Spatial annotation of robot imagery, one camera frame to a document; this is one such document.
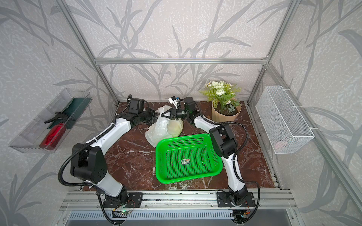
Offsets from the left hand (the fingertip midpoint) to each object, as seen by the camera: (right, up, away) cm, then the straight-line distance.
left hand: (162, 112), depth 86 cm
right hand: (0, -2, -2) cm, 3 cm away
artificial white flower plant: (+36, +11, -1) cm, 38 cm away
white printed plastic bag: (+2, -9, -7) cm, 12 cm away
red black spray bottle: (-40, -9, -28) cm, 49 cm away
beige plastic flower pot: (+41, +1, +13) cm, 43 cm away
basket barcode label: (+15, -30, +1) cm, 34 cm away
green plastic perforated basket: (+12, -29, +3) cm, 31 cm away
